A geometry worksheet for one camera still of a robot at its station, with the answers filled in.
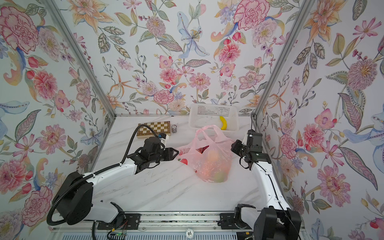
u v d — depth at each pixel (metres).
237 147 0.73
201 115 1.10
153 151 0.68
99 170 0.49
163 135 0.77
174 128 1.08
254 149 0.61
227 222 0.73
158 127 1.10
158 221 0.76
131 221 0.74
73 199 0.42
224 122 1.14
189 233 0.66
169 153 0.74
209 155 0.80
